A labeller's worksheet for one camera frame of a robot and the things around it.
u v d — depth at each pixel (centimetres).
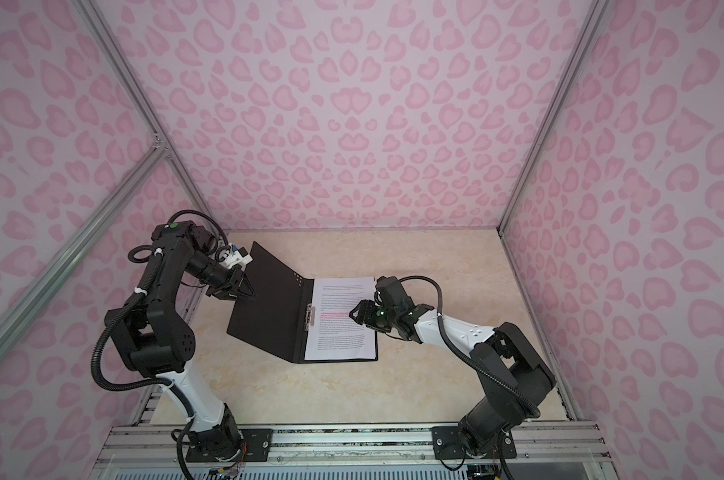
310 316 96
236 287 73
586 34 72
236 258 80
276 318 100
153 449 76
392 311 69
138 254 59
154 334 49
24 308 55
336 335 92
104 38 72
